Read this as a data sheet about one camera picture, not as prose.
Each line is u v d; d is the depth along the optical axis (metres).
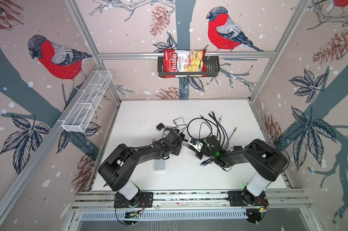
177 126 1.04
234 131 1.01
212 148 0.73
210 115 1.10
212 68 0.95
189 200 0.75
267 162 0.47
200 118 1.10
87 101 0.79
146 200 0.73
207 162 0.86
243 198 0.67
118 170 0.44
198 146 0.76
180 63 0.88
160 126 1.04
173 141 0.71
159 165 0.83
